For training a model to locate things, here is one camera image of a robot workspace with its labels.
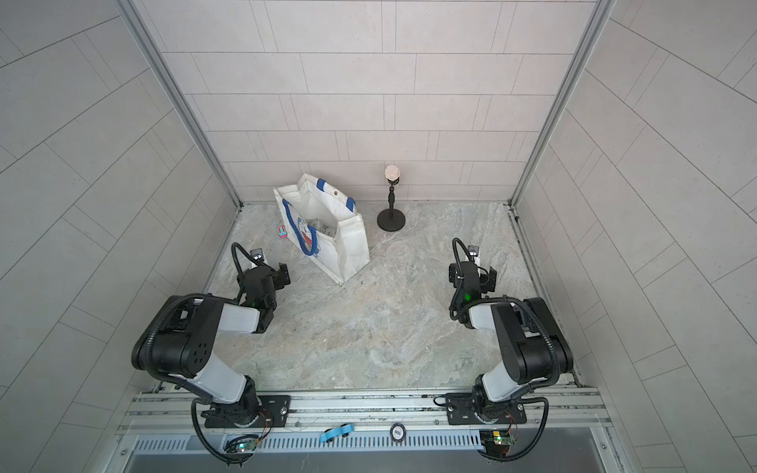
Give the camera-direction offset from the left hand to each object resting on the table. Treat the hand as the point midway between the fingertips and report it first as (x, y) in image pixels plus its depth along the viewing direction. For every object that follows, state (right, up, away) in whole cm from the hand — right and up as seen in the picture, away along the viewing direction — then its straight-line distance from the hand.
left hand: (271, 261), depth 94 cm
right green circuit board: (+64, -39, -26) cm, 79 cm away
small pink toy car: (-1, +9, +10) cm, 14 cm away
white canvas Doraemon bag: (+13, +12, +13) cm, 22 cm away
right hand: (+66, 0, 0) cm, 66 cm away
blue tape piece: (+25, -36, -28) cm, 52 cm away
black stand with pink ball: (+39, +14, +16) cm, 44 cm away
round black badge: (+40, -38, -25) cm, 61 cm away
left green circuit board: (+7, -37, -30) cm, 48 cm away
